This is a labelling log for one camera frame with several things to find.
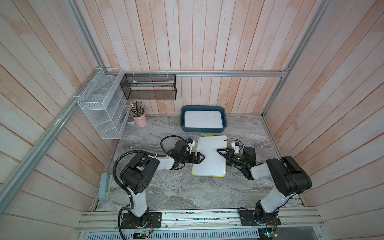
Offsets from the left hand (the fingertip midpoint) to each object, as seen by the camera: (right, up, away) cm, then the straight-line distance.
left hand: (199, 159), depth 93 cm
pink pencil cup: (-42, +28, +11) cm, 52 cm away
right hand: (+11, +5, -3) cm, 12 cm away
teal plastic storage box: (-4, +35, +24) cm, 43 cm away
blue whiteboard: (+5, +27, +22) cm, 35 cm away
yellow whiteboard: (+8, -2, -6) cm, 10 cm away
